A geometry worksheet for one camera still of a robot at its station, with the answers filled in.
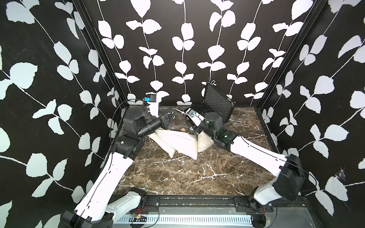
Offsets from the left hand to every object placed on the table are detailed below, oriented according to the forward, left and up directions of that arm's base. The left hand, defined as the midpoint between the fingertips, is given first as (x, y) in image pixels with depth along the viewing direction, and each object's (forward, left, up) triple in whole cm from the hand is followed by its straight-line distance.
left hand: (175, 108), depth 60 cm
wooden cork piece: (+17, -3, -41) cm, 45 cm away
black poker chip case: (+35, -29, -28) cm, 53 cm away
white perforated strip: (-37, -11, -43) cm, 58 cm away
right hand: (+9, -9, -13) cm, 18 cm away
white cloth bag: (0, -16, -30) cm, 34 cm away
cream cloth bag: (+4, +5, -35) cm, 35 cm away
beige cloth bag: (+1, -8, -36) cm, 37 cm away
